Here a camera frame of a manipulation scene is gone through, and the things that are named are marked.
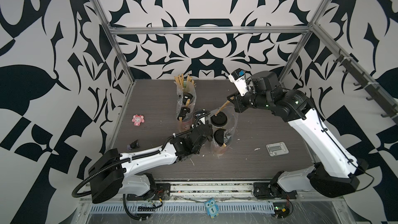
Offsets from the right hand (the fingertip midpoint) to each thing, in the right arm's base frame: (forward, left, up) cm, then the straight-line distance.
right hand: (227, 95), depth 64 cm
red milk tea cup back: (-9, +3, -19) cm, 22 cm away
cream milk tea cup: (0, +1, -20) cm, 20 cm away
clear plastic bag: (+7, +22, -15) cm, 27 cm away
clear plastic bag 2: (-1, -2, -22) cm, 22 cm away
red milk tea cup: (+15, +19, -19) cm, 31 cm away
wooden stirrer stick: (+9, +18, -17) cm, 26 cm away
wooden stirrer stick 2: (-15, +1, -15) cm, 21 cm away
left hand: (0, +7, -19) cm, 20 cm away
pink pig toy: (+9, +49, -33) cm, 60 cm away
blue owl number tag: (-36, +6, -35) cm, 51 cm away
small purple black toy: (-7, +48, -34) cm, 60 cm away
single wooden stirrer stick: (-1, +21, -16) cm, 26 cm away
